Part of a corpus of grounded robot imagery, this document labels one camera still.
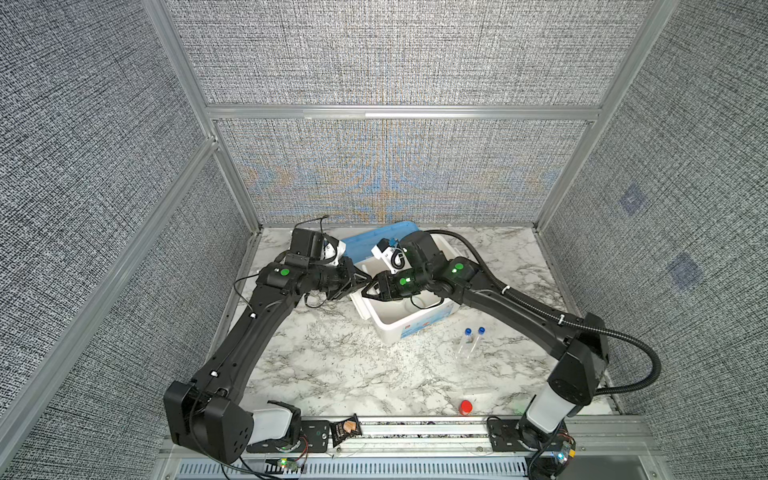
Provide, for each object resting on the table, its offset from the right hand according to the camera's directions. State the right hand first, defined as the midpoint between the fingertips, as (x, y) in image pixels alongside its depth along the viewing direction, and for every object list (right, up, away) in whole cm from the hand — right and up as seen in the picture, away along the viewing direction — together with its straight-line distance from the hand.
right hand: (364, 291), depth 72 cm
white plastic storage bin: (+8, -8, +4) cm, 12 cm away
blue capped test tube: (+26, -15, +8) cm, 31 cm away
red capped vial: (+26, -30, +4) cm, 40 cm away
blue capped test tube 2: (+29, -11, +3) cm, 32 cm away
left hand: (+2, +3, 0) cm, 3 cm away
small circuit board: (-5, -34, +1) cm, 34 cm away
